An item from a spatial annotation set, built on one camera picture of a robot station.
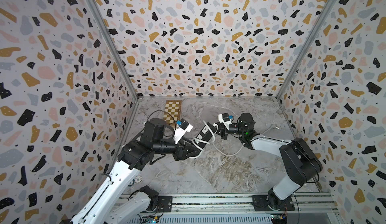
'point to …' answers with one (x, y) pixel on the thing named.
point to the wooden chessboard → (172, 111)
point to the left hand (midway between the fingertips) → (197, 148)
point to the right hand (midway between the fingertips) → (210, 128)
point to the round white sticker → (138, 179)
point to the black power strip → (205, 135)
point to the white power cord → (213, 132)
